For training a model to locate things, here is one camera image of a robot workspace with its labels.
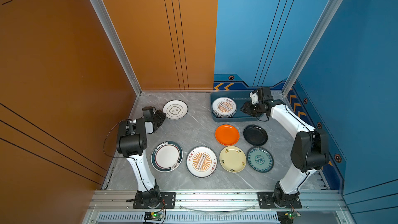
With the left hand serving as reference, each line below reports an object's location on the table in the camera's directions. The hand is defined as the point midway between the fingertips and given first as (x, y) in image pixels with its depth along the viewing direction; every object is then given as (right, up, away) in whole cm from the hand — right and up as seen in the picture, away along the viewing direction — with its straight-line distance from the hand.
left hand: (166, 110), depth 105 cm
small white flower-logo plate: (+5, +1, +4) cm, 7 cm away
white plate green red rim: (+4, -26, -17) cm, 31 cm away
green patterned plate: (+57, -27, -19) cm, 66 cm away
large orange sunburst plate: (+24, -28, -20) cm, 42 cm away
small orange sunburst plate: (+40, +2, +3) cm, 40 cm away
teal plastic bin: (+53, +9, +11) cm, 55 cm away
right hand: (+48, +1, -13) cm, 50 cm away
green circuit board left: (+2, -48, -34) cm, 58 cm away
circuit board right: (+64, -48, -34) cm, 87 cm away
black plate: (+58, -15, -10) cm, 60 cm away
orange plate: (+40, -15, -8) cm, 44 cm away
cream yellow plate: (+42, -26, -20) cm, 53 cm away
